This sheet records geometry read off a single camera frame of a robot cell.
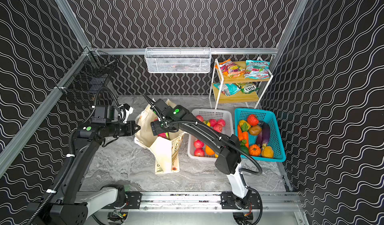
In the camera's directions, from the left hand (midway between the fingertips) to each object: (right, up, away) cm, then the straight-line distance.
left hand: (142, 127), depth 73 cm
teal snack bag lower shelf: (+48, +23, +27) cm, 60 cm away
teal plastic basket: (+73, -15, +14) cm, 75 cm away
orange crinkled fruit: (+34, -15, +12) cm, 39 cm away
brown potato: (+64, -4, +22) cm, 68 cm away
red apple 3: (+28, -16, +12) cm, 35 cm away
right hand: (+7, -2, +6) cm, 9 cm away
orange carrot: (+56, -7, +25) cm, 62 cm away
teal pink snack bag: (+61, +31, +10) cm, 69 cm away
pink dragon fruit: (+11, -3, -1) cm, 11 cm away
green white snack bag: (+62, +24, +27) cm, 71 cm away
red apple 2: (+28, -11, +15) cm, 34 cm away
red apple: (+43, +1, +25) cm, 50 cm away
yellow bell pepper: (+58, -2, +25) cm, 63 cm away
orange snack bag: (+46, +31, +11) cm, 56 cm away
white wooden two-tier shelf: (+58, +28, +30) cm, 71 cm away
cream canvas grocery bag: (+12, -11, -5) cm, 17 cm away
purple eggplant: (+68, -7, +19) cm, 71 cm away
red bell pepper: (+63, +2, +22) cm, 67 cm away
